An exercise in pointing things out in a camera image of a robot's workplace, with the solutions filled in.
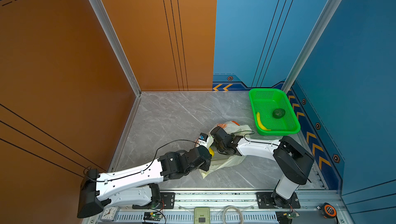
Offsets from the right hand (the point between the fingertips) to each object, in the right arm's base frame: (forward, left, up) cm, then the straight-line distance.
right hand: (209, 139), depth 90 cm
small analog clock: (-36, +46, -1) cm, 58 cm away
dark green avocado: (+19, -47, 0) cm, 50 cm away
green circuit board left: (-37, +27, -5) cm, 46 cm away
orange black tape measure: (-35, -52, -2) cm, 63 cm away
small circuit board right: (-36, -37, -5) cm, 52 cm away
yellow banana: (+12, -33, -1) cm, 35 cm away
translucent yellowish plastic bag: (-15, -5, +5) cm, 17 cm away
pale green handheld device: (-37, +4, -2) cm, 37 cm away
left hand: (-15, -1, +12) cm, 19 cm away
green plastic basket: (+31, -41, -2) cm, 51 cm away
